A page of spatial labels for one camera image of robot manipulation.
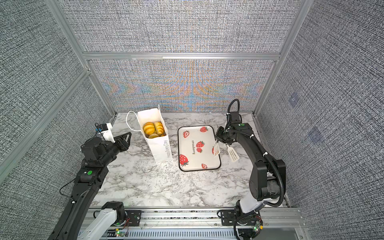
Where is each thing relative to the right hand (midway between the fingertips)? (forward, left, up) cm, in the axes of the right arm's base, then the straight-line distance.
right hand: (216, 136), depth 88 cm
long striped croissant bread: (+1, +33, +6) cm, 33 cm away
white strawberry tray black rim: (+1, +12, -14) cm, 19 cm away
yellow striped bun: (+3, +39, +4) cm, 40 cm away
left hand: (-9, +44, +14) cm, 47 cm away
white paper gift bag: (-10, +30, +3) cm, 32 cm away
